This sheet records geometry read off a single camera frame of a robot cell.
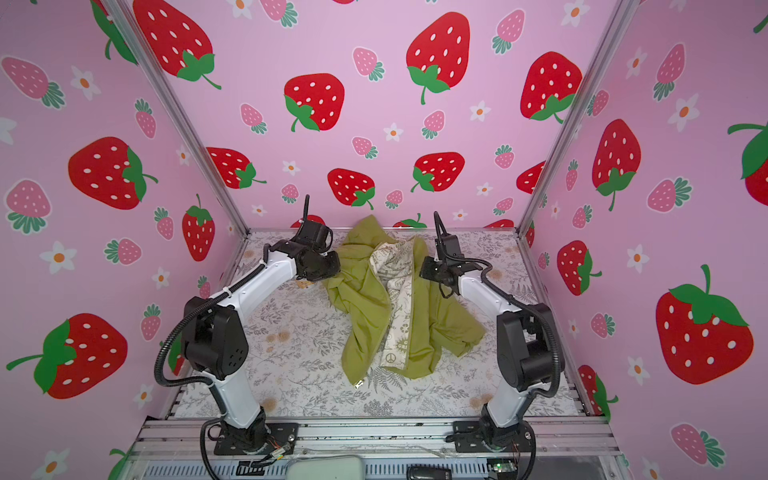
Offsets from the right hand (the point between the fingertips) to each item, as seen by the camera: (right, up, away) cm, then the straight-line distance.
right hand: (423, 266), depth 93 cm
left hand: (-27, 0, -2) cm, 27 cm away
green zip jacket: (-9, -15, -2) cm, 18 cm away
